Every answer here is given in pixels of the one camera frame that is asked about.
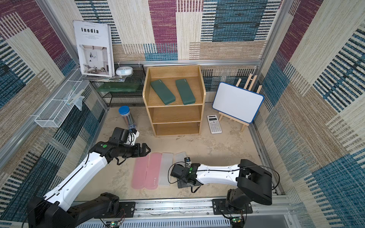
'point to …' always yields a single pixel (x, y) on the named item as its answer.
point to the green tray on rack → (119, 87)
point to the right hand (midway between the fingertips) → (186, 181)
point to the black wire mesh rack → (130, 92)
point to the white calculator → (214, 124)
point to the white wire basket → (54, 113)
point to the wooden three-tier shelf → (175, 118)
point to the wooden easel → (234, 118)
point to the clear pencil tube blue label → (125, 111)
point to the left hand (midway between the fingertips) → (144, 150)
